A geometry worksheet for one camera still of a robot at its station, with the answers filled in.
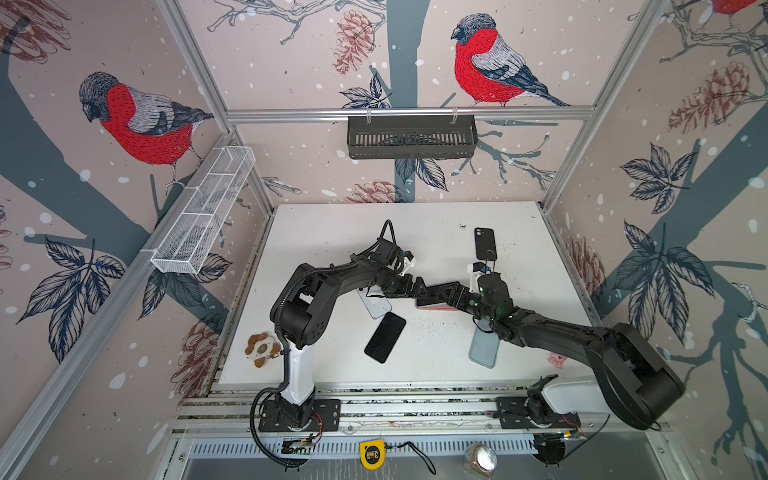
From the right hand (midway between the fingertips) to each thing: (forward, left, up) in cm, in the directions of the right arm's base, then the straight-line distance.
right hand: (444, 293), depth 88 cm
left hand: (0, +8, -2) cm, 8 cm away
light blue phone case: (-12, -11, -8) cm, 19 cm away
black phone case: (+26, -18, -8) cm, 33 cm away
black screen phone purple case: (-12, +18, -6) cm, 22 cm away
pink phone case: (-3, +1, -2) cm, 4 cm away
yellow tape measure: (-39, +19, -4) cm, 44 cm away
